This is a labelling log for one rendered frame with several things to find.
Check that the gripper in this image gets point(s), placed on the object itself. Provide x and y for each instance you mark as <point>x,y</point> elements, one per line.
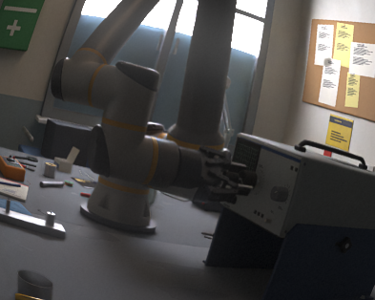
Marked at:
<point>214,170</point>

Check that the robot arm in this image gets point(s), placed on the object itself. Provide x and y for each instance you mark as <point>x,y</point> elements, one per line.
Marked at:
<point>127,105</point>

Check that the grey round panel knob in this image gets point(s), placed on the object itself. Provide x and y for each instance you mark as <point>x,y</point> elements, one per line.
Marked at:
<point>279,194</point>

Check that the grey oscilloscope body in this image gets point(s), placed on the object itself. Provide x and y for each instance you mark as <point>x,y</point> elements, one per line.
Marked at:
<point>318,191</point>

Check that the blue oscilloscope stand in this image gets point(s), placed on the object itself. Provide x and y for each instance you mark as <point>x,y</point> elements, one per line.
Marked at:
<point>318,264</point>

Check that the black stand side knob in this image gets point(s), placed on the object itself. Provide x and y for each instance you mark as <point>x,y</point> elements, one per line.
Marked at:
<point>344,244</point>

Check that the silver cylindrical knob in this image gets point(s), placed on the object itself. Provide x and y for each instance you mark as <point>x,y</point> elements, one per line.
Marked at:
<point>50,219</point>

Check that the black device with red button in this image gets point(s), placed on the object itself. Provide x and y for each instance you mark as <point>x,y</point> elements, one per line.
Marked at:
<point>205,202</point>

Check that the large window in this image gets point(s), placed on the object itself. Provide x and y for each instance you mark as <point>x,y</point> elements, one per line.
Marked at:
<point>245,41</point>

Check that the small red part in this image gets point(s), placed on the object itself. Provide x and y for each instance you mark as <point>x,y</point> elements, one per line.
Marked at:
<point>85,194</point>

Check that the dark card with yellow patch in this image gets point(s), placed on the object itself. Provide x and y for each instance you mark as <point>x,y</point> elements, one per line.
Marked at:
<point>83,182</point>

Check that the cork notice board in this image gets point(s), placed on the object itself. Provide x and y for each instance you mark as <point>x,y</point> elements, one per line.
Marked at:
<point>372,95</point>

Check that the small green part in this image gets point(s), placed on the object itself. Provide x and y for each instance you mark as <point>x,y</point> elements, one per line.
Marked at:
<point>69,183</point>

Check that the white open box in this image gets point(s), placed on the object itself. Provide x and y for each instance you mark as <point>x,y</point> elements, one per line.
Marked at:
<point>64,164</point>

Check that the black box instrument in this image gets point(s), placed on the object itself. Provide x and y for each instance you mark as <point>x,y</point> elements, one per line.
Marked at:
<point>65,140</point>

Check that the grey cylindrical torch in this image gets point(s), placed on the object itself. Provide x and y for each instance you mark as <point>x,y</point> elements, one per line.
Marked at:
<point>51,183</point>

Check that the grey solder spool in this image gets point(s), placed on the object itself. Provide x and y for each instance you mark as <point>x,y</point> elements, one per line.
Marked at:
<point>50,169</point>

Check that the blue flat box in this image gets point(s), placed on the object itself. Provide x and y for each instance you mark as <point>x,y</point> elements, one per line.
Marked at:
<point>30,149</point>

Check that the black test probe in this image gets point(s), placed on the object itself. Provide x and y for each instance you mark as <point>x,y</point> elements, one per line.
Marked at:
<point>28,165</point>

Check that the black pliers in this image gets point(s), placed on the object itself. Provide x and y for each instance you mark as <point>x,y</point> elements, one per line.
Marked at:
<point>25,158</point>

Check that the blue sheet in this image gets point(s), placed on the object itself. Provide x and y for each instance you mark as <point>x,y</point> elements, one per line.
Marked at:
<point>16,205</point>

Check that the orange multimeter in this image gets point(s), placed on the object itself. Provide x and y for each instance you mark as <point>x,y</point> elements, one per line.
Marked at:
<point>10,168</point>

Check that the grey cup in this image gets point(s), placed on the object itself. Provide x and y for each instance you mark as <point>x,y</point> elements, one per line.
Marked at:
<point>35,283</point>

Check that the blue pen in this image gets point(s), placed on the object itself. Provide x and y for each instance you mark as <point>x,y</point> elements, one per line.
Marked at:
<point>6,183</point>

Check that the white notepad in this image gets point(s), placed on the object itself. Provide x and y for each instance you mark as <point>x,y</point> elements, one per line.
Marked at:
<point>6,191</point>

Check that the yellow flat object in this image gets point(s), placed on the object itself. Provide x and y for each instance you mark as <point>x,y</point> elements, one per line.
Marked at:
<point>27,297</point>

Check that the green sign with white cross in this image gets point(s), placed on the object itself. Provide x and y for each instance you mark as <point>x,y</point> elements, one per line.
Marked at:
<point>14,24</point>

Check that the yellow wall poster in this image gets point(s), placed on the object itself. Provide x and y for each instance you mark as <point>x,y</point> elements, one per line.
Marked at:
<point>339,132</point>

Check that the grey round base plate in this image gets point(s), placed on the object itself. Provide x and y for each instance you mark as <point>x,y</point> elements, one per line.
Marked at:
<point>114,223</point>

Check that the silver bar with post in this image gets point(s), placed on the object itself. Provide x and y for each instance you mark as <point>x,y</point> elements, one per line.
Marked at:
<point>25,221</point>

